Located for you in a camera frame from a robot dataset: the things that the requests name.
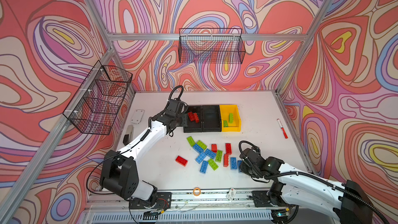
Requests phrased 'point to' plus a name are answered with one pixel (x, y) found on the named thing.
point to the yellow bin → (225, 110)
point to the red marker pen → (283, 130)
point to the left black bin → (193, 126)
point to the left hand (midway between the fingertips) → (186, 117)
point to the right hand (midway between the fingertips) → (243, 171)
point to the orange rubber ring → (196, 188)
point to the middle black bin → (211, 118)
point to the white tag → (230, 194)
